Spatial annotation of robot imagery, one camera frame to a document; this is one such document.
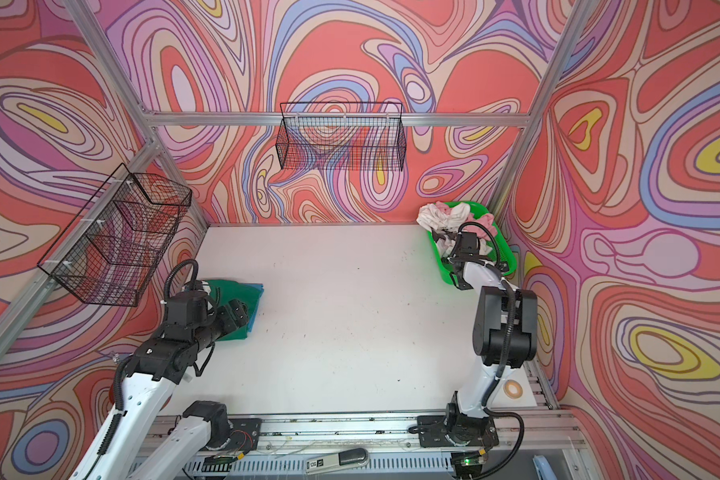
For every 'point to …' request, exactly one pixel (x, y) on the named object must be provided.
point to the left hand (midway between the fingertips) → (240, 309)
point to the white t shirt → (455, 220)
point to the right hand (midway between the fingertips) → (469, 275)
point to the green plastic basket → (506, 258)
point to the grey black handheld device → (340, 460)
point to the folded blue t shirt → (260, 292)
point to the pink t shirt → (487, 220)
